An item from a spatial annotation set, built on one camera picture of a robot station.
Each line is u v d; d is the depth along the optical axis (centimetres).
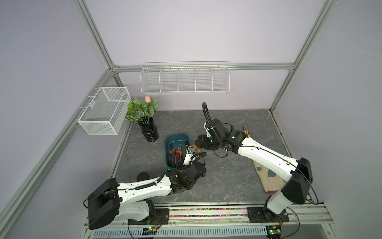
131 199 44
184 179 59
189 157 67
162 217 74
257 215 75
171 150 96
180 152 96
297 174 42
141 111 86
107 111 85
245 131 106
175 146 100
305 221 74
